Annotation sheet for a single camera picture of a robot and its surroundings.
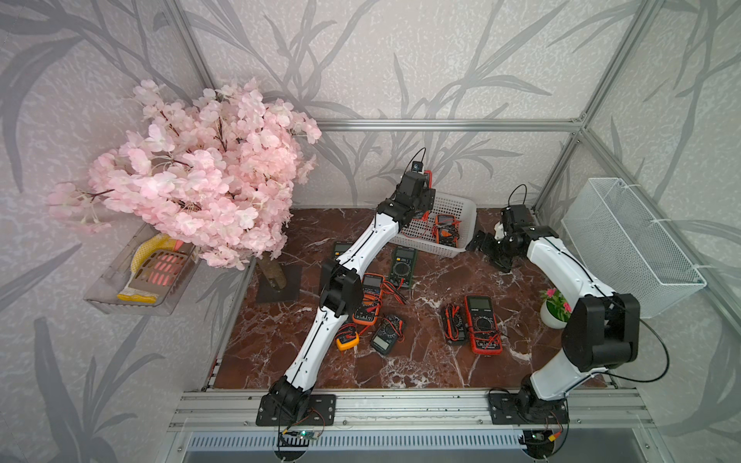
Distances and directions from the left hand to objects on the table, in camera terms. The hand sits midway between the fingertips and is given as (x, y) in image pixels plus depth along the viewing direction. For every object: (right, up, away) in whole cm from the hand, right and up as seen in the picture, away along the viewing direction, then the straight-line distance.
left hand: (423, 188), depth 95 cm
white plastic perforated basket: (0, -15, +17) cm, 22 cm away
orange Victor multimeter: (-17, -34, -4) cm, 38 cm away
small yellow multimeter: (-23, -45, -13) cm, 53 cm away
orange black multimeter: (+10, -14, +12) cm, 21 cm away
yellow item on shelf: (-65, -18, -32) cm, 75 cm away
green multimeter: (-6, -27, +5) cm, 28 cm away
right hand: (+16, -21, -6) cm, 27 cm away
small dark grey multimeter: (-12, -45, -12) cm, 48 cm away
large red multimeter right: (+17, -43, -10) cm, 47 cm away
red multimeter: (+2, +3, -1) cm, 4 cm away
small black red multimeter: (+8, -42, -11) cm, 44 cm away
